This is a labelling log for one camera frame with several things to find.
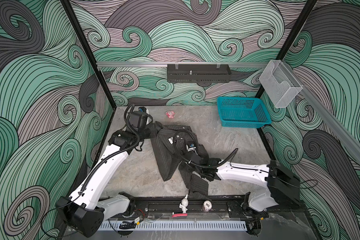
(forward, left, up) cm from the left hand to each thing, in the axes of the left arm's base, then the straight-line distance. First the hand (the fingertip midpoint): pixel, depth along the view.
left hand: (153, 126), depth 74 cm
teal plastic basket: (+36, -65, -26) cm, 79 cm away
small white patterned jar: (-32, -27, -20) cm, 46 cm away
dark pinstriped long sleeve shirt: (-4, -10, -13) cm, 17 cm away
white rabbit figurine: (-30, -16, -24) cm, 42 cm away
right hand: (-10, -18, -20) cm, 28 cm away
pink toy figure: (+29, -7, -23) cm, 38 cm away
